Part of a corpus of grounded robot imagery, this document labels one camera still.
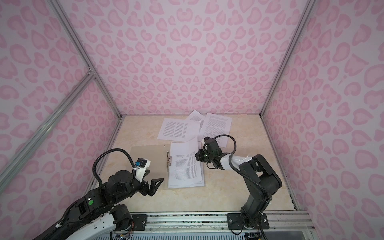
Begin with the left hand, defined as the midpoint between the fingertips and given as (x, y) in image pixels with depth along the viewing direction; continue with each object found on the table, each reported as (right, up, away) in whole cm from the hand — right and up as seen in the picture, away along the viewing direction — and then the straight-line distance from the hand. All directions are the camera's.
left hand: (157, 173), depth 69 cm
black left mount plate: (-10, -25, +5) cm, 27 cm away
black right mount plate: (+37, -25, +4) cm, 45 cm away
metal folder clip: (+1, +1, +24) cm, 24 cm away
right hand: (+17, +5, +21) cm, 28 cm away
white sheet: (+11, -5, +21) cm, 24 cm away
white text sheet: (+5, +20, +41) cm, 46 cm away
